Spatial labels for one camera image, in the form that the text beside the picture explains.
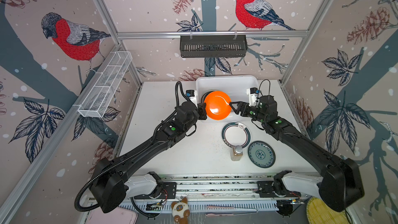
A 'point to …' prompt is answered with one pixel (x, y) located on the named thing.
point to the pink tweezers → (225, 207)
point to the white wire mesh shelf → (104, 84)
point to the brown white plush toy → (180, 210)
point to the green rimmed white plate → (236, 134)
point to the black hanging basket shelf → (213, 46)
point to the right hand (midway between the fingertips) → (232, 105)
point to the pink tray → (119, 215)
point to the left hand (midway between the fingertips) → (206, 103)
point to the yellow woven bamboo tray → (317, 212)
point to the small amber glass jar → (237, 153)
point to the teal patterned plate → (261, 154)
